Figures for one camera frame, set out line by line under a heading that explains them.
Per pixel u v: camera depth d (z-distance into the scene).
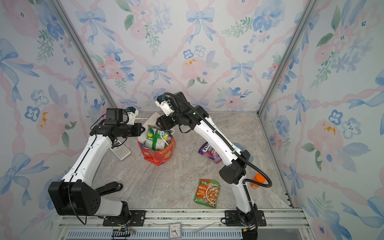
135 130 0.70
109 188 0.79
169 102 0.57
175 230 0.69
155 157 0.90
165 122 0.64
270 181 0.43
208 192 0.82
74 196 0.40
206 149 0.96
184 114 0.53
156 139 0.78
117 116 0.63
